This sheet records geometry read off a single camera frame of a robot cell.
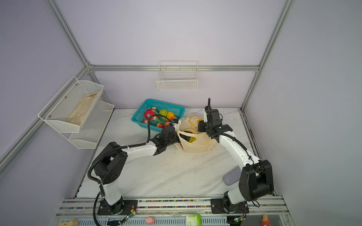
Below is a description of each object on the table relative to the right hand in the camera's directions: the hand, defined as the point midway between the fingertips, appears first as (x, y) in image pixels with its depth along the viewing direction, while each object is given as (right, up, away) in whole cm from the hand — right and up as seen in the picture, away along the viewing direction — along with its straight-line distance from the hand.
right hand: (200, 122), depth 86 cm
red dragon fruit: (-37, +8, +21) cm, 43 cm away
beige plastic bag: (-7, -3, +7) cm, 10 cm away
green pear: (-27, +8, +25) cm, 38 cm away
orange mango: (-22, +6, +24) cm, 33 cm away
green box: (-5, -48, -17) cm, 52 cm away
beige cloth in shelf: (-68, +4, -11) cm, 69 cm away
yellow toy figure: (-64, -50, -17) cm, 83 cm away
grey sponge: (+19, -32, -4) cm, 38 cm away
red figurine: (+30, -49, -18) cm, 60 cm away
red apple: (-28, -2, +19) cm, 34 cm away
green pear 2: (-5, -9, -8) cm, 13 cm away
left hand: (-8, -7, +3) cm, 11 cm away
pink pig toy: (-27, -49, -17) cm, 58 cm away
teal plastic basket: (-15, +9, +25) cm, 31 cm away
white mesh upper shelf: (-74, +6, -11) cm, 75 cm away
